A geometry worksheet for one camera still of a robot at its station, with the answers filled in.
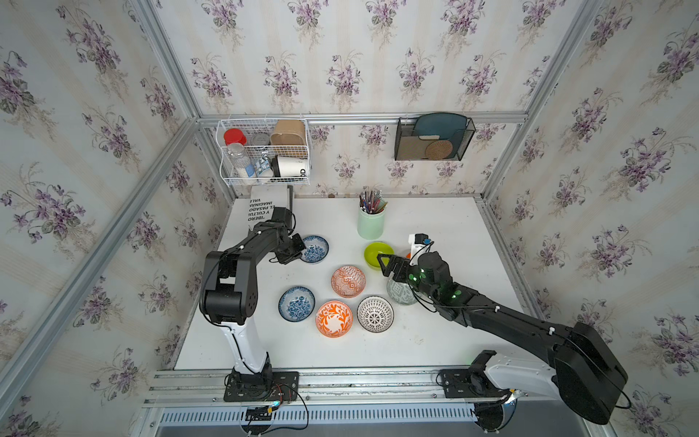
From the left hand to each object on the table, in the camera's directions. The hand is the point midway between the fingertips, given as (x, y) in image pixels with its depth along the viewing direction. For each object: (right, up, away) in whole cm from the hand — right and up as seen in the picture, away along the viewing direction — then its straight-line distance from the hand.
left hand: (306, 255), depth 97 cm
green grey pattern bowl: (+33, -12, -6) cm, 36 cm away
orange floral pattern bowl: (+11, -19, -13) cm, 25 cm away
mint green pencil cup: (+24, +10, +10) cm, 28 cm away
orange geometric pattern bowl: (+15, -9, -4) cm, 18 cm away
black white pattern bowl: (+24, -18, -11) cm, 32 cm away
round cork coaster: (+48, +38, +1) cm, 62 cm away
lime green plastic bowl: (+25, +2, +2) cm, 25 cm away
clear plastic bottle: (-20, +32, -10) cm, 39 cm away
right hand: (+28, +1, -16) cm, 32 cm away
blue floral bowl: (+3, +2, +4) cm, 6 cm away
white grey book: (-19, +21, +11) cm, 30 cm away
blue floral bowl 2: (-2, -15, -9) cm, 17 cm away
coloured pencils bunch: (+23, +20, +4) cm, 31 cm away
